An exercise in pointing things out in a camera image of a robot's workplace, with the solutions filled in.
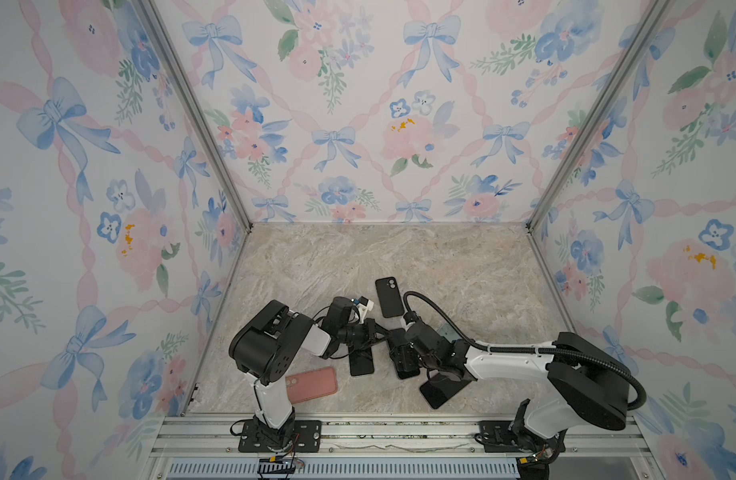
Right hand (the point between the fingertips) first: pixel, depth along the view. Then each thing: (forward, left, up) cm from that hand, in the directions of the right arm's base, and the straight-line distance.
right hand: (397, 350), depth 87 cm
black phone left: (-1, +11, -5) cm, 12 cm away
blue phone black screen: (-6, -1, +9) cm, 11 cm away
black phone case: (+19, +2, -1) cm, 19 cm away
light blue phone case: (+7, -16, -2) cm, 18 cm away
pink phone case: (-9, +24, -2) cm, 26 cm away
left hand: (+4, +1, +2) cm, 4 cm away
